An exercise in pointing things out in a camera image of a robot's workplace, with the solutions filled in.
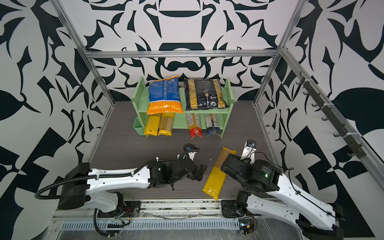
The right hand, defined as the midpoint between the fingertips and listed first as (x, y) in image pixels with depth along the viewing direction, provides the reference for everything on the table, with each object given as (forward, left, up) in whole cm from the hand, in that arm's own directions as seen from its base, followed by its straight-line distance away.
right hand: (237, 162), depth 67 cm
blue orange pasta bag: (+30, +34, +12) cm, 47 cm away
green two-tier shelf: (+29, +47, +8) cm, 56 cm away
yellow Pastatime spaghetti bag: (+25, +35, -5) cm, 43 cm away
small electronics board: (-22, -5, -23) cm, 32 cm away
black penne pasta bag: (+32, +14, +11) cm, 37 cm away
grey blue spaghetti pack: (+26, +8, -6) cm, 28 cm away
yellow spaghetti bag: (+25, +43, -5) cm, 50 cm away
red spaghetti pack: (+25, +19, -5) cm, 32 cm away
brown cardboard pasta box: (-1, +7, -19) cm, 21 cm away
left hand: (+2, +15, -4) cm, 16 cm away
